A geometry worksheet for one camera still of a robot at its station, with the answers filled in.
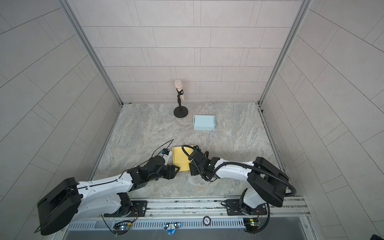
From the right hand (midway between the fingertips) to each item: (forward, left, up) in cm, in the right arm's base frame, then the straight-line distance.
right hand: (193, 169), depth 85 cm
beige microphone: (+42, +6, +28) cm, 51 cm away
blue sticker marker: (-26, +11, +2) cm, 29 cm away
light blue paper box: (+31, -9, +4) cm, 32 cm away
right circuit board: (-27, -26, -1) cm, 38 cm away
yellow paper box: (+4, +7, +5) cm, 10 cm away
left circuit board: (-25, +31, +4) cm, 40 cm away
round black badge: (-25, -6, +1) cm, 25 cm away
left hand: (0, +7, +4) cm, 8 cm away
